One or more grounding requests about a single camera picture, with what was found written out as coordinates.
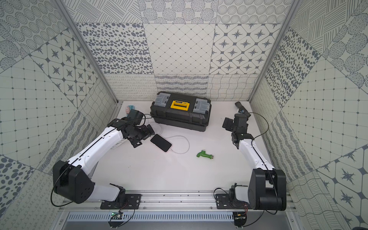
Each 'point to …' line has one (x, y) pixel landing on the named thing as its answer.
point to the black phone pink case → (161, 143)
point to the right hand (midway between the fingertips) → (233, 123)
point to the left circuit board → (116, 215)
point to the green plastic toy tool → (202, 153)
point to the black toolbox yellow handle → (181, 110)
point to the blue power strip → (132, 107)
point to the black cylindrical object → (242, 109)
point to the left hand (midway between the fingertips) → (147, 134)
